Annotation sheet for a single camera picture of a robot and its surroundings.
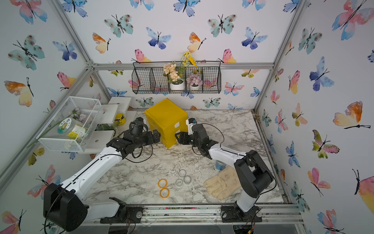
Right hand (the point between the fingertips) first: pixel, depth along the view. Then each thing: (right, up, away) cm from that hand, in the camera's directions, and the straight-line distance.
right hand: (179, 133), depth 85 cm
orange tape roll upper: (-9, -28, -1) cm, 30 cm away
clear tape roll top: (+2, -24, +4) cm, 25 cm away
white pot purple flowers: (+9, +31, +3) cm, 32 cm away
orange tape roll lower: (-10, -33, -5) cm, 35 cm away
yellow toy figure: (-44, +9, +20) cm, 49 cm away
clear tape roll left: (0, -28, 0) cm, 28 cm away
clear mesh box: (-52, +13, -4) cm, 54 cm away
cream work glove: (+27, -28, -1) cm, 39 cm away
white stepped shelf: (-39, +10, +3) cm, 40 cm away
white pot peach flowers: (-3, +30, +6) cm, 31 cm away
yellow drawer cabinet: (-6, +8, +1) cm, 10 cm away
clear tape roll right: (+5, -27, +1) cm, 27 cm away
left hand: (-13, 0, -3) cm, 13 cm away
